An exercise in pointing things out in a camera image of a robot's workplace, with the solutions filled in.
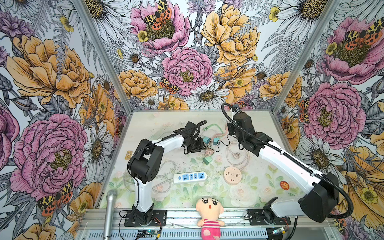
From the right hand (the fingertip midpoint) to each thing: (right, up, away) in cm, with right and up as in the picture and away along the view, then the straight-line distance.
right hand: (235, 123), depth 80 cm
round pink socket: (0, -29, +6) cm, 30 cm away
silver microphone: (-64, -40, -3) cm, 76 cm away
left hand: (-17, -18, +13) cm, 27 cm away
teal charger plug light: (-8, -12, +22) cm, 26 cm away
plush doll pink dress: (-15, -40, -10) cm, 44 cm away
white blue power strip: (-24, -30, +5) cm, 39 cm away
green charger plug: (-14, -22, +12) cm, 29 cm away
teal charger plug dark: (-14, -11, +21) cm, 27 cm away
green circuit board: (-43, -51, -9) cm, 67 cm away
